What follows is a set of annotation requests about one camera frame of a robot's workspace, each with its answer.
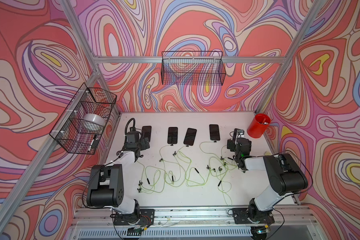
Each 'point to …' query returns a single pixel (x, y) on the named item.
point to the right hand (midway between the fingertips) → (238, 142)
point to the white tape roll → (95, 120)
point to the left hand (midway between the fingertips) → (140, 141)
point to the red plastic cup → (258, 126)
